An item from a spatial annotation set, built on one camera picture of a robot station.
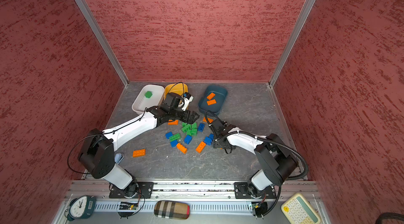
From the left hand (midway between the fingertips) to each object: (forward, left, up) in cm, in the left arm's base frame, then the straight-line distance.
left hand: (192, 116), depth 86 cm
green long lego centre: (-1, +3, -13) cm, 13 cm away
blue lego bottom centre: (-7, +3, -15) cm, 17 cm away
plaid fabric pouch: (-42, +6, -10) cm, 43 cm away
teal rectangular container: (+24, -13, -13) cm, 30 cm away
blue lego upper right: (+1, -5, -13) cm, 14 cm away
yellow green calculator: (-41, -49, -11) cm, 65 cm away
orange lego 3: (-7, +10, +5) cm, 13 cm away
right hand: (-12, -17, -14) cm, 25 cm away
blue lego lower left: (-10, +11, -14) cm, 20 cm away
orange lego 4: (-14, +6, -11) cm, 19 cm away
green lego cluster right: (-2, -1, -11) cm, 11 cm away
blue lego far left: (-5, +14, -13) cm, 20 cm away
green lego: (+26, +34, -12) cm, 45 cm away
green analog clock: (-41, +46, -9) cm, 62 cm away
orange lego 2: (+25, -11, -13) cm, 30 cm away
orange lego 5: (-13, -5, -13) cm, 19 cm away
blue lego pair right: (-8, -9, -12) cm, 18 cm away
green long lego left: (-7, +10, -12) cm, 17 cm away
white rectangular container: (+18, +38, -12) cm, 44 cm away
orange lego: (+20, -12, -12) cm, 26 cm away
